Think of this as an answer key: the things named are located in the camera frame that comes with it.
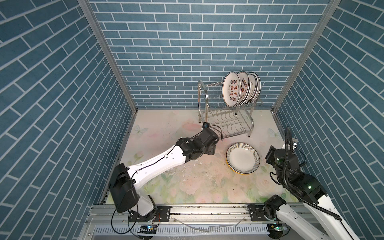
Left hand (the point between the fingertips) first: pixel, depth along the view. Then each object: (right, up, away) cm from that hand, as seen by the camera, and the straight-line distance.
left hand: (214, 146), depth 77 cm
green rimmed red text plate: (+11, +31, +7) cm, 34 cm away
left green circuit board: (-33, -40, -5) cm, 52 cm away
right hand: (+29, -1, -7) cm, 30 cm away
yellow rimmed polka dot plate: (+16, -17, +7) cm, 24 cm away
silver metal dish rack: (+15, +13, +31) cm, 36 cm away
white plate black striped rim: (+20, -10, +17) cm, 28 cm away
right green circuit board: (+30, -40, -7) cm, 50 cm away
